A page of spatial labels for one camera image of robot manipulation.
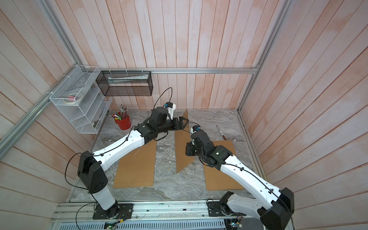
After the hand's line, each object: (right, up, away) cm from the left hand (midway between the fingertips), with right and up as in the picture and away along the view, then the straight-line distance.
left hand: (184, 123), depth 78 cm
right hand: (+1, -12, -2) cm, 12 cm away
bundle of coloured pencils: (-45, +6, +23) cm, 51 cm away
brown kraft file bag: (-28, -28, +9) cm, 41 cm away
